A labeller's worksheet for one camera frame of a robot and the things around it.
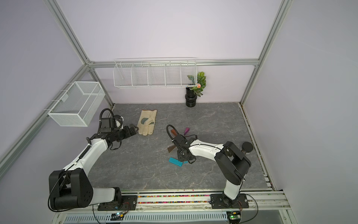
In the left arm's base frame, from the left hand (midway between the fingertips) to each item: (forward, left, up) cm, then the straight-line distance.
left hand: (133, 131), depth 87 cm
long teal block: (-16, -25, -14) cm, 33 cm away
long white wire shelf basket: (+39, -14, +16) cm, 44 cm away
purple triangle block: (+6, -34, -13) cm, 37 cm away
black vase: (+33, -40, -5) cm, 52 cm away
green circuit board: (-46, -55, -16) cm, 74 cm away
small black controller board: (-42, +5, -15) cm, 45 cm away
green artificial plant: (+31, -47, +13) cm, 58 cm away
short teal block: (-18, -32, -12) cm, 38 cm away
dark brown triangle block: (-7, -22, -14) cm, 27 cm away
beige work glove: (+16, -4, -12) cm, 21 cm away
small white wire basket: (+15, +32, +13) cm, 37 cm away
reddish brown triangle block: (-2, -26, -1) cm, 26 cm away
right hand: (-13, -31, -13) cm, 36 cm away
